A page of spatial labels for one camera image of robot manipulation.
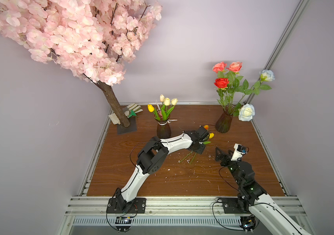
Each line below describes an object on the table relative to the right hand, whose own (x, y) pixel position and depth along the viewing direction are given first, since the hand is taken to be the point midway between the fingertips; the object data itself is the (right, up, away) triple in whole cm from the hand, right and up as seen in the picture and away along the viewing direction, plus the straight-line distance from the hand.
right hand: (223, 147), depth 80 cm
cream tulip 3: (-28, +26, +3) cm, 38 cm away
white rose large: (+8, +20, -10) cm, 23 cm away
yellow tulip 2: (-2, +4, +18) cm, 18 cm away
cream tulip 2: (-33, +22, +5) cm, 40 cm away
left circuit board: (-54, -35, -8) cm, 64 cm away
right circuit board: (+8, -34, -10) cm, 37 cm away
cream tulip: (-35, +28, +3) cm, 45 cm away
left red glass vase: (-34, +10, +12) cm, 38 cm away
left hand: (-9, -4, +13) cm, 16 cm away
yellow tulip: (-40, +22, -2) cm, 45 cm away
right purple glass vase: (+6, +14, +15) cm, 21 cm away
